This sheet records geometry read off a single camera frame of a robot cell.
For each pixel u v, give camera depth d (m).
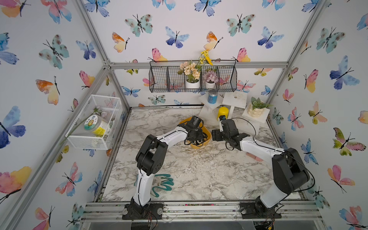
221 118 0.82
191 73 0.80
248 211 0.73
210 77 0.89
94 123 0.63
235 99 0.96
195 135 0.87
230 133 0.70
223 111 1.03
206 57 0.83
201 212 0.75
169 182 0.82
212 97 0.98
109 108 0.78
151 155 0.57
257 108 0.87
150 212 0.73
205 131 1.00
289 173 0.45
